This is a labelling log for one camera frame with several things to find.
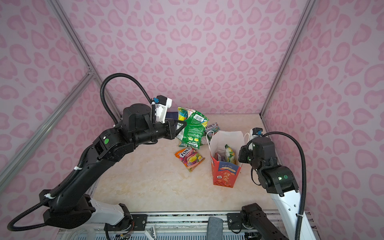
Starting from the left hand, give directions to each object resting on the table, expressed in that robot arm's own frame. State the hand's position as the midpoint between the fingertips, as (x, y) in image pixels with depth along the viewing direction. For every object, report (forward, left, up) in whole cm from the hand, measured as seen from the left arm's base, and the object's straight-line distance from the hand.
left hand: (186, 121), depth 55 cm
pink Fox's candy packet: (+7, +1, -42) cm, 43 cm away
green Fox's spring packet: (+5, -22, -35) cm, 42 cm away
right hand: (-1, -24, -16) cm, 29 cm away
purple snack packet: (+4, -16, -37) cm, 40 cm away
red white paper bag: (-7, -17, -32) cm, 37 cm away
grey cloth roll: (-29, -11, -42) cm, 52 cm away
